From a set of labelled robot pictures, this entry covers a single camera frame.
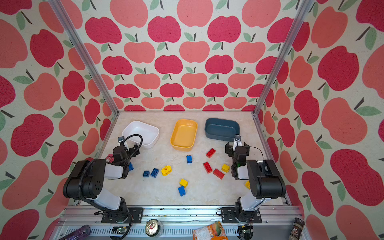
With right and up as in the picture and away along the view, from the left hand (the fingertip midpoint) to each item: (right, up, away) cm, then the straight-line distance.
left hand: (130, 145), depth 95 cm
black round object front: (+66, -40, -23) cm, 81 cm away
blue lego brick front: (+34, -24, -14) cm, 44 cm away
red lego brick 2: (+49, -13, -6) cm, 51 cm away
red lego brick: (+52, -5, +1) cm, 52 cm away
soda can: (+23, -31, -33) cm, 51 cm away
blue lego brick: (+38, -9, -2) cm, 39 cm away
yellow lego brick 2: (+59, -8, -44) cm, 74 cm away
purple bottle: (-11, -37, -28) cm, 48 cm away
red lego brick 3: (+56, -16, -8) cm, 58 cm away
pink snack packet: (-14, -9, 0) cm, 16 cm away
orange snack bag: (+51, -37, -27) cm, 68 cm away
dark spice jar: (+90, -34, -26) cm, 100 cm away
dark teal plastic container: (+62, +10, +14) cm, 64 cm away
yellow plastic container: (+34, +6, +9) cm, 36 cm away
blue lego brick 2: (+2, -13, -4) cm, 14 cm away
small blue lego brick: (+12, -16, -7) cm, 22 cm away
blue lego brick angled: (+17, -16, -7) cm, 24 cm away
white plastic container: (+10, +6, +9) cm, 15 cm away
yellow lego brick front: (+35, -20, -11) cm, 42 cm away
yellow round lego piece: (+25, -14, -8) cm, 30 cm away
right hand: (+71, +1, -2) cm, 71 cm away
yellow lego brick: (+60, -13, -6) cm, 62 cm away
